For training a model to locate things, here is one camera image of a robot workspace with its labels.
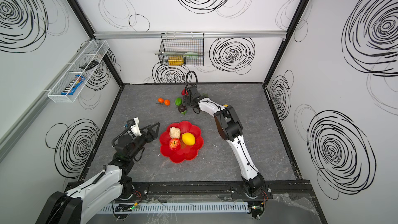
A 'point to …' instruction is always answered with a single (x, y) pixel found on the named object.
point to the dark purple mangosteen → (183, 109)
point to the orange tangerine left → (160, 100)
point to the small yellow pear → (226, 105)
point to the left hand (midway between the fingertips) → (157, 124)
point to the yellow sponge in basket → (175, 61)
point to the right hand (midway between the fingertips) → (189, 98)
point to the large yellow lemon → (188, 138)
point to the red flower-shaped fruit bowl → (181, 141)
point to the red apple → (174, 143)
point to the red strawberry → (183, 92)
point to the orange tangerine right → (167, 102)
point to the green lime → (178, 101)
